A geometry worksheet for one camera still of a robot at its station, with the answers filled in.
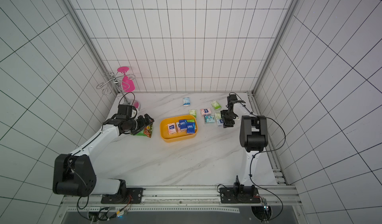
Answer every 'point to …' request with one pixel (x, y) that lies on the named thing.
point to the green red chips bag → (146, 132)
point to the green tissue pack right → (218, 115)
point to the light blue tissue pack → (186, 101)
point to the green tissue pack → (193, 112)
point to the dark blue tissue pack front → (183, 124)
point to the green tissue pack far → (216, 106)
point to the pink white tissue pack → (171, 128)
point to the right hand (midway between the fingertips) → (215, 117)
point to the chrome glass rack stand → (119, 83)
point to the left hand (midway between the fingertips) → (148, 126)
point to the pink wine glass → (128, 84)
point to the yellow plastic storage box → (179, 136)
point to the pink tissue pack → (206, 111)
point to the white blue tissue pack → (220, 122)
